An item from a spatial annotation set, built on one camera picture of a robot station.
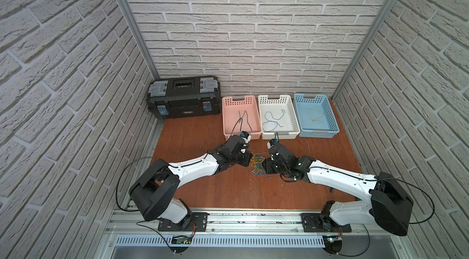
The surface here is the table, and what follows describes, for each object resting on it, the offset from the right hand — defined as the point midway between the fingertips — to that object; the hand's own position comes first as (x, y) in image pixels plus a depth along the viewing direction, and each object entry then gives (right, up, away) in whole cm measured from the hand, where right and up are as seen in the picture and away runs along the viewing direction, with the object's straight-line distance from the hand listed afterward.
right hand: (265, 164), depth 84 cm
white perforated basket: (+12, +23, +27) cm, 37 cm away
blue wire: (+11, +18, +22) cm, 30 cm away
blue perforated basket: (+33, +22, +25) cm, 47 cm away
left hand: (-5, +5, +1) cm, 7 cm away
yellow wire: (+33, +21, +24) cm, 46 cm away
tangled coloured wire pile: (-4, -1, +6) cm, 7 cm away
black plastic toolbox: (-43, +33, +15) cm, 56 cm away
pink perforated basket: (-17, +22, +21) cm, 35 cm away
